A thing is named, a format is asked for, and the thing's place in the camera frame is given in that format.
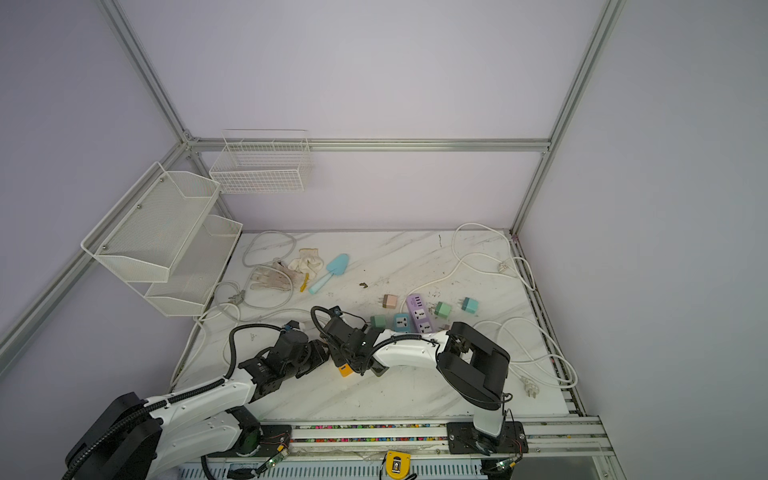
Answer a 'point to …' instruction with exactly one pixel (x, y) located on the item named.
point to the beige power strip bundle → (308, 262)
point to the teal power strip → (402, 323)
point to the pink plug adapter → (389, 301)
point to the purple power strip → (419, 315)
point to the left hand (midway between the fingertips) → (328, 353)
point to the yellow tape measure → (398, 464)
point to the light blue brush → (337, 267)
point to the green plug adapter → (443, 309)
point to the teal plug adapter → (469, 305)
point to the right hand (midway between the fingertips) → (336, 345)
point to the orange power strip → (345, 370)
